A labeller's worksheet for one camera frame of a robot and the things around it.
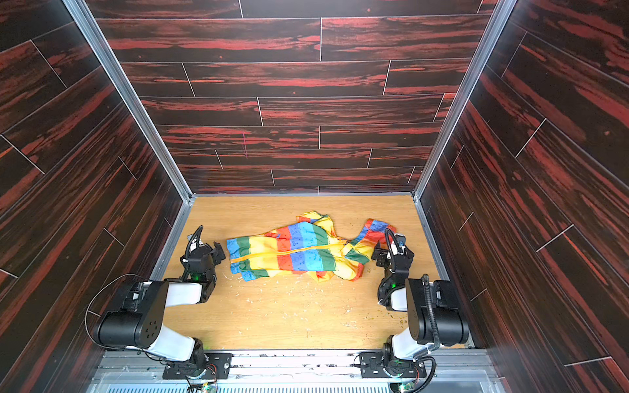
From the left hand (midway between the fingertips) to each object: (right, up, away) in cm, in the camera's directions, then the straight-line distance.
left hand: (204, 247), depth 93 cm
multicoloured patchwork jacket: (+40, -1, +3) cm, 40 cm away
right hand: (+74, +1, -2) cm, 74 cm away
